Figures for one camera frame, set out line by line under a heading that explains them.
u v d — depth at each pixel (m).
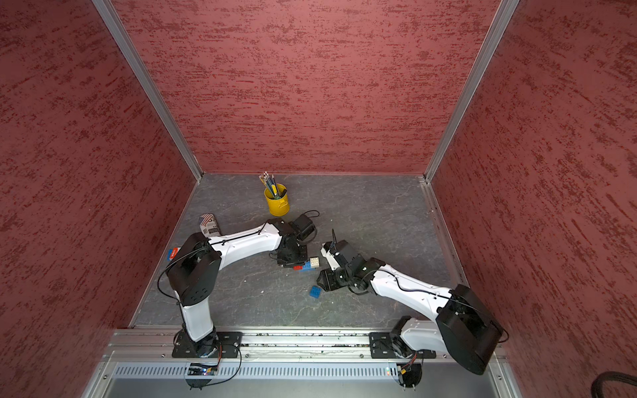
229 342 0.74
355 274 0.63
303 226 0.74
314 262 0.88
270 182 0.98
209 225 0.98
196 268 0.50
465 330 0.41
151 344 0.76
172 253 0.93
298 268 0.87
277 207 1.01
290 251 0.75
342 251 0.65
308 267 0.89
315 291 0.83
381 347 0.73
